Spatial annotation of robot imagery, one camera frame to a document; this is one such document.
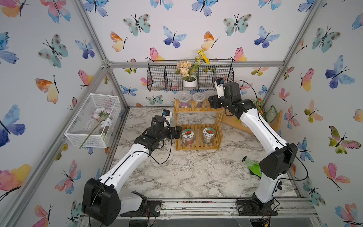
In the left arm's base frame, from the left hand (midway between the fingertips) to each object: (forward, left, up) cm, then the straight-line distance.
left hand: (175, 125), depth 81 cm
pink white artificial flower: (+1, +39, +9) cm, 40 cm away
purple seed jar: (+10, -5, +10) cm, 15 cm away
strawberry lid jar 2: (+1, -20, -12) cm, 24 cm away
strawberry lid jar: (0, -7, -13) cm, 14 cm away
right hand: (+13, -24, +11) cm, 29 cm away
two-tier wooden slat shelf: (+5, -16, -22) cm, 27 cm away
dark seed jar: (+11, -13, +11) cm, 20 cm away
